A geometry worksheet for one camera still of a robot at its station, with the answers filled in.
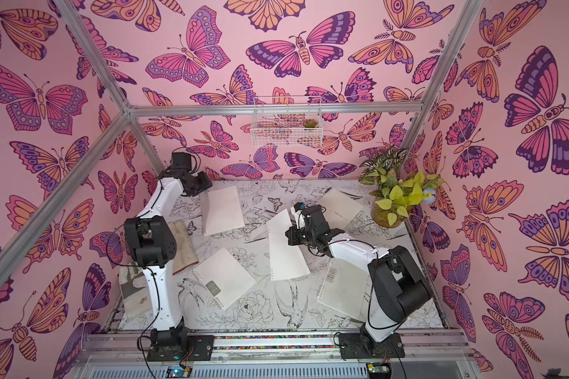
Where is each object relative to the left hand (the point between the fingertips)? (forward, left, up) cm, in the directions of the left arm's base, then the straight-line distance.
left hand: (212, 181), depth 102 cm
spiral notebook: (-36, -9, -17) cm, 40 cm away
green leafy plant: (-15, -72, +9) cm, 74 cm away
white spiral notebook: (-31, -32, -11) cm, 46 cm away
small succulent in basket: (+12, -41, +21) cm, 48 cm away
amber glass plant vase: (-22, -68, +4) cm, 72 cm away
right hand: (-23, -33, -4) cm, 40 cm away
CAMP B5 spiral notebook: (-3, -57, -15) cm, 59 cm away
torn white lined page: (-2, 0, -18) cm, 18 cm away
